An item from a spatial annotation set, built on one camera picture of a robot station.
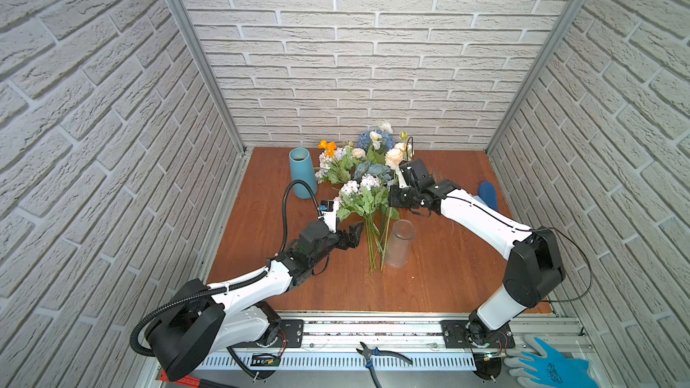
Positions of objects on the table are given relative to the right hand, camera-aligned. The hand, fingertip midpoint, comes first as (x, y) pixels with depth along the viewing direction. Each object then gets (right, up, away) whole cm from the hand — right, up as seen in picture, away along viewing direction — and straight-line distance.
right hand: (393, 196), depth 87 cm
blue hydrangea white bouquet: (-2, +22, +23) cm, 32 cm away
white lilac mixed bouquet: (-8, 0, 0) cm, 8 cm away
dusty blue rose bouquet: (-5, +9, +10) cm, 15 cm away
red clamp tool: (-55, -45, -21) cm, 74 cm away
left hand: (-12, -7, -6) cm, 15 cm away
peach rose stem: (+2, +14, 0) cm, 14 cm away
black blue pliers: (-9, -41, -17) cm, 45 cm away
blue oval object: (+40, 0, +17) cm, 44 cm away
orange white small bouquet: (-21, +11, +17) cm, 29 cm away
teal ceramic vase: (-31, +9, +4) cm, 33 cm away
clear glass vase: (0, -17, -8) cm, 18 cm away
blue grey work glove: (+35, -44, -18) cm, 60 cm away
